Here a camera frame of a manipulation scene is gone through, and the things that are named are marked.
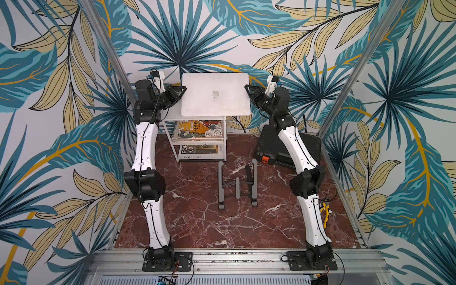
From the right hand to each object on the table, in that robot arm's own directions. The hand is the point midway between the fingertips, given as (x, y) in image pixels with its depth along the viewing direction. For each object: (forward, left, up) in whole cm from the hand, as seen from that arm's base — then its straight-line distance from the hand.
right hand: (224, 91), depth 75 cm
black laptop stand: (-23, -13, -38) cm, 46 cm away
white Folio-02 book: (-1, +14, -39) cm, 41 cm away
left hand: (+4, +16, -1) cm, 17 cm away
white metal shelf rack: (-1, +23, -10) cm, 25 cm away
